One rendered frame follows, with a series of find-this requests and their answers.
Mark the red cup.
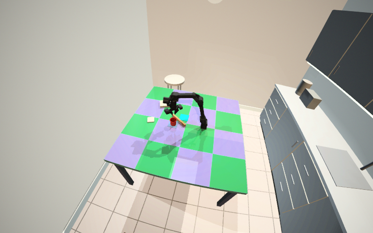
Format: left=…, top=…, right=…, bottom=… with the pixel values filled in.
left=170, top=117, right=177, bottom=126

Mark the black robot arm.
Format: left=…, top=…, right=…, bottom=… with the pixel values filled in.
left=162, top=91, right=208, bottom=130

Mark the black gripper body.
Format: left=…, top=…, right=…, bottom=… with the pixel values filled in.
left=164, top=104, right=183, bottom=115

